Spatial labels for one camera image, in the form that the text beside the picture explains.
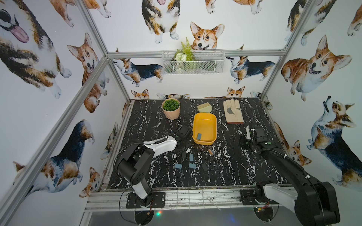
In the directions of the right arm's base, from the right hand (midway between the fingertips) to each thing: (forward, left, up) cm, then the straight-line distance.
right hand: (238, 139), depth 86 cm
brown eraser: (-4, +17, -8) cm, 19 cm away
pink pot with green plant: (+25, +43, +2) cm, 50 cm away
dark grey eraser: (-6, +34, -9) cm, 36 cm away
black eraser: (-14, +21, -9) cm, 27 cm away
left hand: (+1, +30, -6) cm, 31 cm away
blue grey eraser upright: (-7, +29, -8) cm, 31 cm away
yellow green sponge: (+34, +18, -9) cm, 39 cm away
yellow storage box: (+16, +19, -12) cm, 28 cm away
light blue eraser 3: (-12, +29, -9) cm, 32 cm away
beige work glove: (+29, -4, -9) cm, 30 cm away
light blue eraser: (+8, +24, -9) cm, 26 cm away
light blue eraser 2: (-12, +37, -9) cm, 40 cm away
